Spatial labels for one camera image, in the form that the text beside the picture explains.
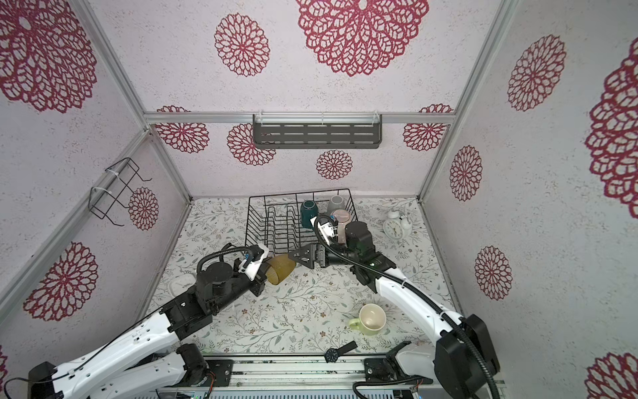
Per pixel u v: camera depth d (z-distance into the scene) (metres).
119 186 0.80
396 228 1.00
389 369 0.66
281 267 0.71
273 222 1.04
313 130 0.94
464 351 0.40
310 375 0.75
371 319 0.82
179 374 0.60
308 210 1.00
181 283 0.90
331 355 0.76
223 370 0.74
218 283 0.51
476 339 0.41
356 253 0.59
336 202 1.04
